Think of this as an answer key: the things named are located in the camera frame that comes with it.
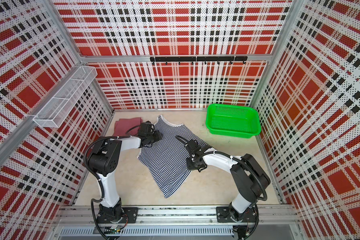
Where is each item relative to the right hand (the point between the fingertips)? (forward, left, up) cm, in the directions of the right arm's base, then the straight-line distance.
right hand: (191, 167), depth 87 cm
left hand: (+23, +22, -1) cm, 32 cm away
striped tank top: (+6, +17, -3) cm, 18 cm away
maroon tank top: (+32, +46, -1) cm, 56 cm away
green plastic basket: (+40, -33, -4) cm, 52 cm away
